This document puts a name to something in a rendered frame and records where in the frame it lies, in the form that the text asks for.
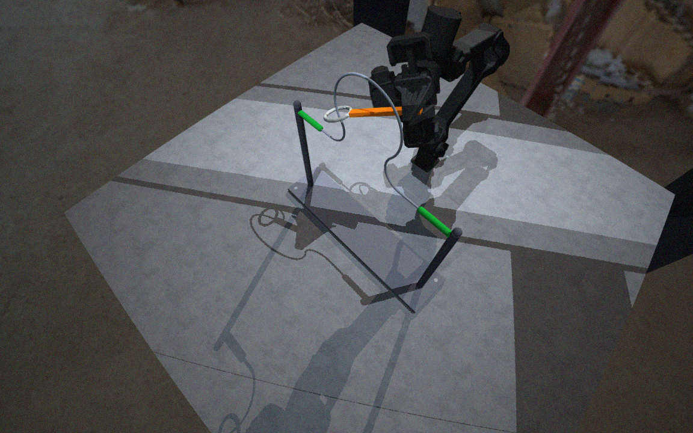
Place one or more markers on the orange handle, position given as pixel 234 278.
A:
pixel 365 112

